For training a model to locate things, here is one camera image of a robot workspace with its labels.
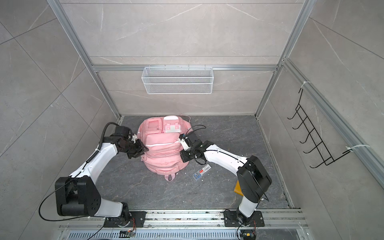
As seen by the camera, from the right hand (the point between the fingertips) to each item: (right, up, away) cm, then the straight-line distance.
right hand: (182, 154), depth 86 cm
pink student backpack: (-14, +11, +7) cm, 19 cm away
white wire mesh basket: (-5, +48, +14) cm, 50 cm away
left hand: (-21, +5, -1) cm, 21 cm away
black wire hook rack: (+63, +5, -24) cm, 67 cm away
